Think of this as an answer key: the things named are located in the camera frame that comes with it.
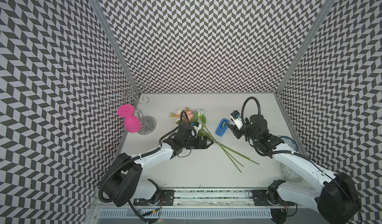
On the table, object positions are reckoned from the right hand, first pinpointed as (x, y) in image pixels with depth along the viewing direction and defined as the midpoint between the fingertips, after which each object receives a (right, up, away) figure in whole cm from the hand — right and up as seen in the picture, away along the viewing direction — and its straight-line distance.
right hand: (230, 123), depth 81 cm
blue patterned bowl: (+39, -13, +9) cm, 41 cm away
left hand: (-12, -12, +1) cm, 17 cm away
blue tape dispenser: (-2, -5, +15) cm, 16 cm away
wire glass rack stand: (-73, +19, +35) cm, 83 cm away
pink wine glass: (-52, +1, -4) cm, 52 cm away
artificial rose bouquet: (-19, +2, +21) cm, 28 cm away
